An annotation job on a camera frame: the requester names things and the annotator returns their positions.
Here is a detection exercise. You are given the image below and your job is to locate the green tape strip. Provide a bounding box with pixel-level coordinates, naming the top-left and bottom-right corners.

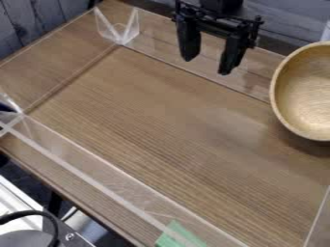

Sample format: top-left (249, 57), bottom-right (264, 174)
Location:
top-left (154, 220), bottom-right (206, 247)

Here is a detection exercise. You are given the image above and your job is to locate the brown wooden bowl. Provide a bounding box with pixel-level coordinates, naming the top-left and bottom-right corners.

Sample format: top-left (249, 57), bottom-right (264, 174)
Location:
top-left (269, 41), bottom-right (330, 142)

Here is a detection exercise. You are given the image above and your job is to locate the clear acrylic enclosure wall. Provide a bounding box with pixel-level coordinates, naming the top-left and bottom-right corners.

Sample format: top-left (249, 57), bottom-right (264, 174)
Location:
top-left (0, 0), bottom-right (330, 247)

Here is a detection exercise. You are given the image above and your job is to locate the black cable loop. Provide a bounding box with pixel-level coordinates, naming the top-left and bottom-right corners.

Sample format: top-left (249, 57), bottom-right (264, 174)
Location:
top-left (0, 209), bottom-right (61, 247)

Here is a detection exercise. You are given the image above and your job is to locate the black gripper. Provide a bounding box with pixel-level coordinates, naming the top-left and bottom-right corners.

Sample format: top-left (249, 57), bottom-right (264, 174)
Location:
top-left (172, 0), bottom-right (263, 75)

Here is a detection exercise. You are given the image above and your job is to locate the grey metal base plate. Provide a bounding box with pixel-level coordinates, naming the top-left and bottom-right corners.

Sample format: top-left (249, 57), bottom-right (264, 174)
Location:
top-left (0, 208), bottom-right (97, 247)

